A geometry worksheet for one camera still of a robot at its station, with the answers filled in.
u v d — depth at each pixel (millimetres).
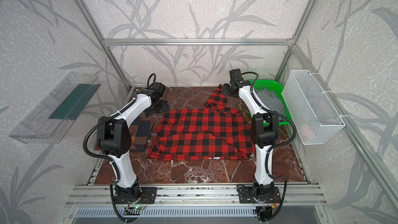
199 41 989
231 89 808
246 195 727
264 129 543
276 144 572
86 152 469
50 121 639
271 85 1148
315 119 604
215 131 950
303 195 752
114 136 510
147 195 725
